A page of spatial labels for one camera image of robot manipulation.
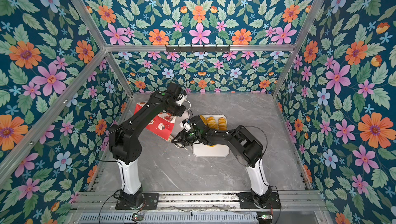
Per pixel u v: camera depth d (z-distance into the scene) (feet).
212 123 3.21
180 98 2.57
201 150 2.97
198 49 3.05
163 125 2.77
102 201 2.46
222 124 3.29
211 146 2.35
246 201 2.38
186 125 2.82
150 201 2.41
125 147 1.64
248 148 1.77
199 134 2.46
